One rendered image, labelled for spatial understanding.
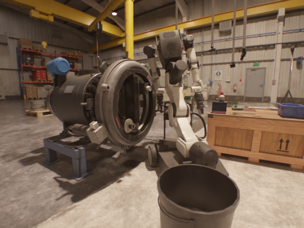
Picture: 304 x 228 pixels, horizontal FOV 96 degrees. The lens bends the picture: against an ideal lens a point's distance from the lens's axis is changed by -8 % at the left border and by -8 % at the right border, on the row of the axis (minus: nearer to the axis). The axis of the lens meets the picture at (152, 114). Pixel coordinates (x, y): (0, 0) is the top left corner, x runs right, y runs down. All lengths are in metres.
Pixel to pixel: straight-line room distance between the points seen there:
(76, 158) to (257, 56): 11.49
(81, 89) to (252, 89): 10.97
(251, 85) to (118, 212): 11.15
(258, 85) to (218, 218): 11.20
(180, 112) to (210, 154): 0.52
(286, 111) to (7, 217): 2.33
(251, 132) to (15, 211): 2.00
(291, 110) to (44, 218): 2.14
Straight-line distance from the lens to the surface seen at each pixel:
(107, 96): 1.04
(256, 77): 11.63
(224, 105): 1.90
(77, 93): 1.42
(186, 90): 7.18
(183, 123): 1.35
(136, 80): 1.24
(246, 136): 1.79
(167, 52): 1.56
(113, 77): 1.09
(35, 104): 5.22
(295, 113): 1.91
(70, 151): 1.43
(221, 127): 1.77
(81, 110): 1.38
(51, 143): 1.68
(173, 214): 0.59
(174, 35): 1.65
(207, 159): 1.02
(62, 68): 1.68
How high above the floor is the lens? 0.73
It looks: 9 degrees down
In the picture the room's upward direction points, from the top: straight up
